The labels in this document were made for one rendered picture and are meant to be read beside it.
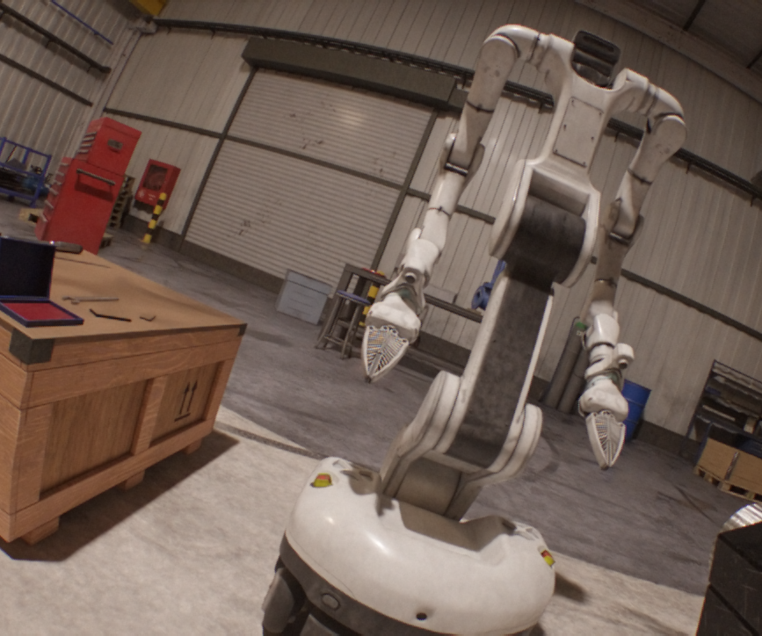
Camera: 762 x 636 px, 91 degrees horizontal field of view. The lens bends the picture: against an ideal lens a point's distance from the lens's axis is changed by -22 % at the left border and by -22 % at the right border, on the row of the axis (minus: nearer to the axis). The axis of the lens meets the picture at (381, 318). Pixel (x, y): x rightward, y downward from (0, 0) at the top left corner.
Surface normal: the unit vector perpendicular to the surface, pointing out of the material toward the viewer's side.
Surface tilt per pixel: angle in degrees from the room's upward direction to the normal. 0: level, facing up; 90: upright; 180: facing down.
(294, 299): 90
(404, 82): 90
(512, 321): 70
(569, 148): 96
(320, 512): 47
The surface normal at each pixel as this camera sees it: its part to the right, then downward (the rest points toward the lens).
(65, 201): 0.69, 0.30
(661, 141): -0.43, 0.76
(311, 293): 0.28, 0.16
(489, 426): 0.02, -0.20
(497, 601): 0.42, -0.36
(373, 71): -0.20, -0.03
